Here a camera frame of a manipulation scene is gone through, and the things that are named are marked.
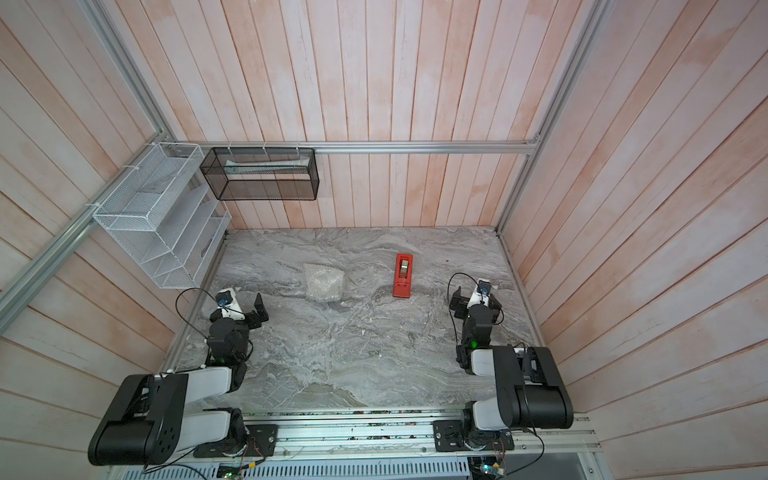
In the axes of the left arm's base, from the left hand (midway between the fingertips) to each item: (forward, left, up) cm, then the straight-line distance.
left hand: (247, 299), depth 88 cm
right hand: (+4, -70, +1) cm, 70 cm away
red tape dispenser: (+13, -48, -5) cm, 50 cm away
